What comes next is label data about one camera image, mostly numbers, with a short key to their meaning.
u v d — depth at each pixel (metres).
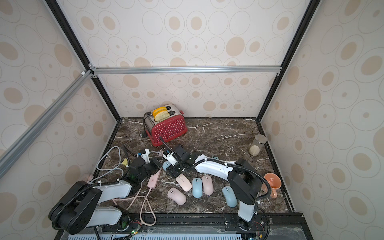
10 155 0.51
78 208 0.43
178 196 0.80
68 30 0.75
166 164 0.82
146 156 0.81
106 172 0.90
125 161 0.94
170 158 0.76
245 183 0.46
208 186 0.83
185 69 0.92
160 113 0.94
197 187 0.83
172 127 0.99
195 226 0.73
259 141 0.89
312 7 0.68
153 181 0.85
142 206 0.79
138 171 0.67
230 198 0.80
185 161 0.65
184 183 0.85
